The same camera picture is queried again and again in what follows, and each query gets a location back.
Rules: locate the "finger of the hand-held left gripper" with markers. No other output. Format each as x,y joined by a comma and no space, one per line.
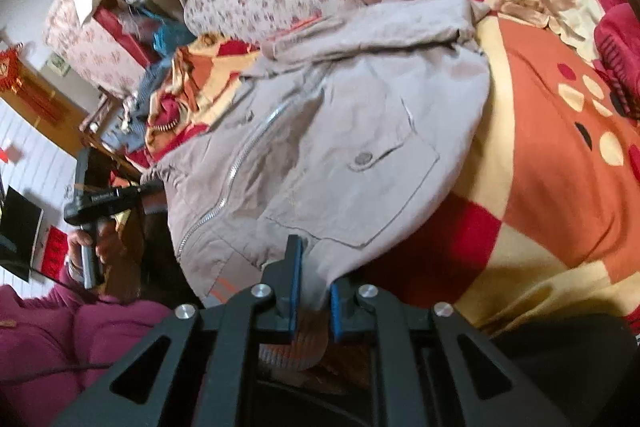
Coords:
142,195

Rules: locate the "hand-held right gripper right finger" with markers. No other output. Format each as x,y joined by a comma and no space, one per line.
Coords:
337,312

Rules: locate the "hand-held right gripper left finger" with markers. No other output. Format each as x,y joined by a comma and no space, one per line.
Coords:
297,287

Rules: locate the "beige zip jacket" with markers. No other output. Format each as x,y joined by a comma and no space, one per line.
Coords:
350,117

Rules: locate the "person's left hand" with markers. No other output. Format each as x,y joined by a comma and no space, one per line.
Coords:
110,242

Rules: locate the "dark flat screen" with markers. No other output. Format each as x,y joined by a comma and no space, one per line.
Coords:
20,232

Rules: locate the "blue-grey striped cloth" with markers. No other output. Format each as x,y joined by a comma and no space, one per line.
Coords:
145,92

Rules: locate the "floral covered box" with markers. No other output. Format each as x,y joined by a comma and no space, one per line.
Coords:
85,52

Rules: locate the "blue plastic bag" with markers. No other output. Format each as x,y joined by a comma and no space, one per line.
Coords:
172,38

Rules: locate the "red box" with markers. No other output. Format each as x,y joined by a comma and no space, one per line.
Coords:
122,32

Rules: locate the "orange red printed fleece blanket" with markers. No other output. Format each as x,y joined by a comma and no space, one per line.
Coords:
540,147

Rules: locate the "red knot wall ornament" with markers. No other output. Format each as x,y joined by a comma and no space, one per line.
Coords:
25,82

